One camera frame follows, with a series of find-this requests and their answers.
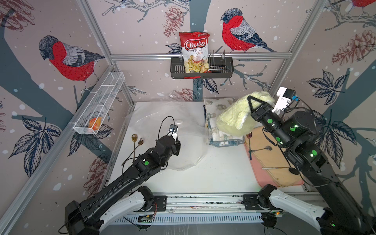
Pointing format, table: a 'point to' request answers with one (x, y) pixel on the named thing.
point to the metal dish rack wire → (222, 68)
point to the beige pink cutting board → (276, 177)
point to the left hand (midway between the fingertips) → (179, 134)
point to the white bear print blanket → (213, 107)
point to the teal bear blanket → (227, 142)
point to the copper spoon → (140, 143)
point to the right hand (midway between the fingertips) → (247, 96)
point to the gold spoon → (134, 137)
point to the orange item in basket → (97, 123)
